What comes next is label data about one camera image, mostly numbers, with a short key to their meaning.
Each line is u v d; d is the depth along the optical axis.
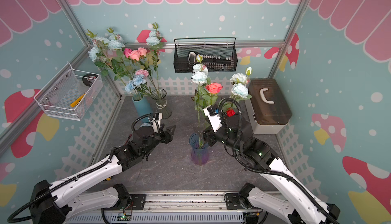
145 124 0.99
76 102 0.71
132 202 0.73
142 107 0.94
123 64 0.83
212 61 0.89
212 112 0.49
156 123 0.61
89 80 0.81
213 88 0.65
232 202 0.74
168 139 0.68
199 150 0.78
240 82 0.60
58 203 0.41
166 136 0.67
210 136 0.53
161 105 0.97
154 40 0.80
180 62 0.86
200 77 0.63
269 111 0.90
